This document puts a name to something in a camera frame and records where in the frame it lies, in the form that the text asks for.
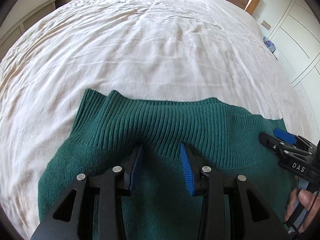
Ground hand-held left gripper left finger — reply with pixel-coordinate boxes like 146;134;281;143
30;144;145;240

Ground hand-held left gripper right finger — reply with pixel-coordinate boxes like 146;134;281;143
180;142;292;240

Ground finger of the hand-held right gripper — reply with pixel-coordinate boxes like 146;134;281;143
274;128;304;146
259;131;287;156

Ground green beaded sweater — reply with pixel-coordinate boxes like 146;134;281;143
37;89;298;240

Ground person's right hand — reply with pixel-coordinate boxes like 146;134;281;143
284;189;320;240

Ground white wardrobe doors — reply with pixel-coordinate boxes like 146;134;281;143
255;0;320;140

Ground bed with white sheet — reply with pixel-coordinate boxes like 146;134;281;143
0;0;313;230

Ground white pillow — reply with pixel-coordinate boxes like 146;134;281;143
192;0;252;19

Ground beige louvred window cabinet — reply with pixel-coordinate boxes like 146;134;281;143
0;0;69;55

